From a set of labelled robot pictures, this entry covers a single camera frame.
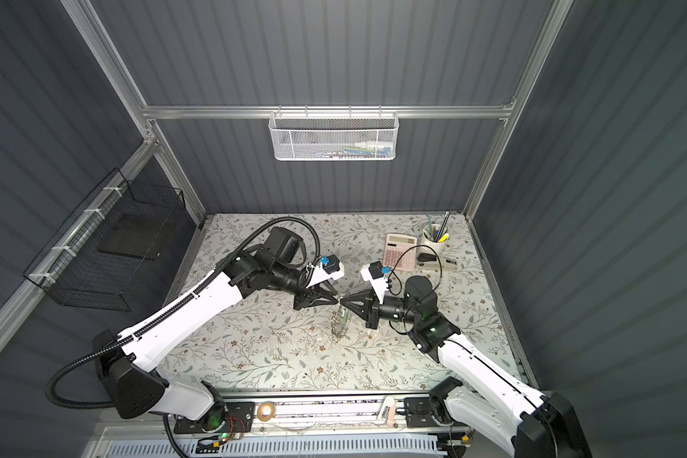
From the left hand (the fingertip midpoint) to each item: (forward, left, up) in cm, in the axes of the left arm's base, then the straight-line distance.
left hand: (335, 293), depth 70 cm
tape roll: (-21, +21, -25) cm, 39 cm away
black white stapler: (+23, -34, -21) cm, 46 cm away
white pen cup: (+30, -37, -15) cm, 49 cm away
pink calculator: (+32, -23, -21) cm, 45 cm away
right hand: (-3, -3, -1) cm, 4 cm away
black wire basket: (+11, +59, +4) cm, 60 cm away
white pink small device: (-23, -12, -22) cm, 34 cm away
